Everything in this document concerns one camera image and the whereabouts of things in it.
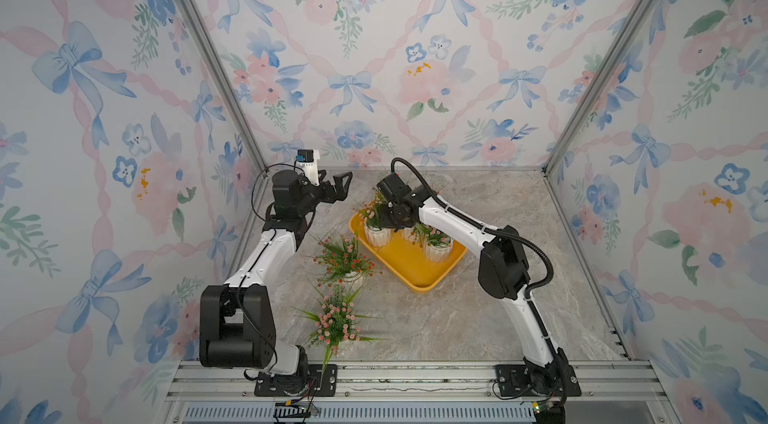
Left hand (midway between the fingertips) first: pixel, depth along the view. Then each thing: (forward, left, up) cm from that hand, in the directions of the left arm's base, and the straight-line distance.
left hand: (340, 171), depth 83 cm
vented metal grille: (-53, -30, -27) cm, 66 cm away
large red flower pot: (-12, -19, -13) cm, 26 cm away
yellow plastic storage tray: (-14, -19, -24) cm, 34 cm away
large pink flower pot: (-37, -2, -11) cm, 39 cm away
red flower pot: (-21, -2, -13) cm, 25 cm away
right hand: (-1, -11, -22) cm, 24 cm away
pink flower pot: (-8, -10, -20) cm, 23 cm away
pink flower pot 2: (-14, -28, -17) cm, 35 cm away
